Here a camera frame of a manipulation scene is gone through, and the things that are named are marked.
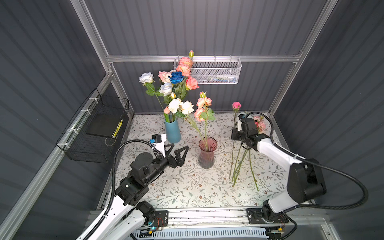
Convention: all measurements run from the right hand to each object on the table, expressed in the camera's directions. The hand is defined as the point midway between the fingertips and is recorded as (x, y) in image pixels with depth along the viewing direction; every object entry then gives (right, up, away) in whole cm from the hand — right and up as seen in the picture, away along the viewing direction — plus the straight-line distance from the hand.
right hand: (235, 132), depth 91 cm
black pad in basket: (-70, +5, -16) cm, 72 cm away
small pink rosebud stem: (0, +16, 0) cm, 16 cm away
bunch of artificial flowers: (+22, +3, +14) cm, 26 cm away
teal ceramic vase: (-39, 0, +3) cm, 39 cm away
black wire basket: (-76, -2, -19) cm, 78 cm away
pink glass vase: (-18, -8, -11) cm, 23 cm away
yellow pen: (-64, +1, -17) cm, 67 cm away
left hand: (-31, -5, -27) cm, 41 cm away
